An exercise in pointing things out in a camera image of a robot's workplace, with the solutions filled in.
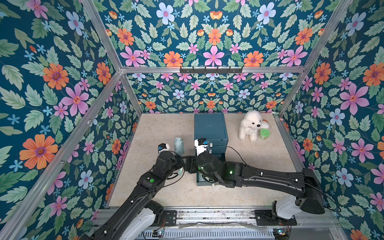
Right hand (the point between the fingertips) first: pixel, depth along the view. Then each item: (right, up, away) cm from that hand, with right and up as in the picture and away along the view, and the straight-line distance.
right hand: (184, 159), depth 67 cm
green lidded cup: (+51, +10, +35) cm, 62 cm away
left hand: (-2, -1, +11) cm, 12 cm away
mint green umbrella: (-5, +3, +13) cm, 14 cm away
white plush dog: (+38, +16, +26) cm, 49 cm away
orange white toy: (+54, +16, +41) cm, 69 cm away
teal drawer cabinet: (+14, +15, +17) cm, 26 cm away
